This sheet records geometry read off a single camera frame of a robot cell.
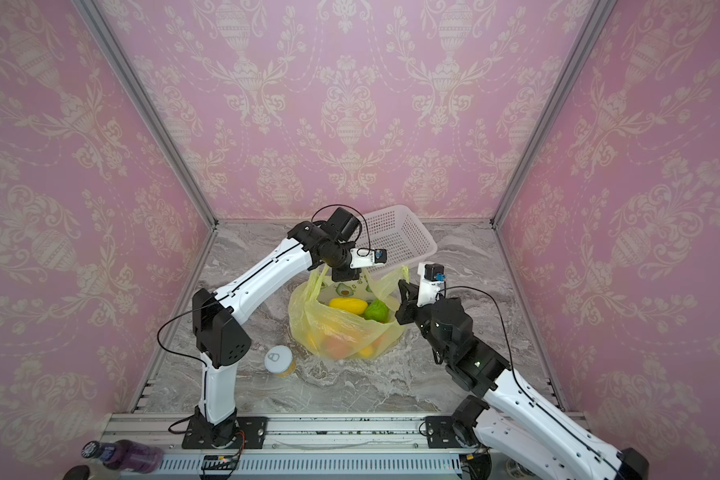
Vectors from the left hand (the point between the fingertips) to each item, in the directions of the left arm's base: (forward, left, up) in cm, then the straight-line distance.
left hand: (357, 265), depth 84 cm
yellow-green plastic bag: (-18, +6, -7) cm, 20 cm away
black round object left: (-47, +56, -10) cm, 74 cm away
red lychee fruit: (-20, +4, -10) cm, 23 cm away
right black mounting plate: (-38, -22, -17) cm, 47 cm away
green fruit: (-7, -6, -14) cm, 17 cm away
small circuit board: (-44, +33, -22) cm, 59 cm away
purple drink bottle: (-45, +46, -7) cm, 64 cm away
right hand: (-11, -11, +9) cm, 18 cm away
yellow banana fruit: (-5, +2, -14) cm, 15 cm away
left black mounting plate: (-39, +28, -18) cm, 51 cm away
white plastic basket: (+31, -14, -17) cm, 37 cm away
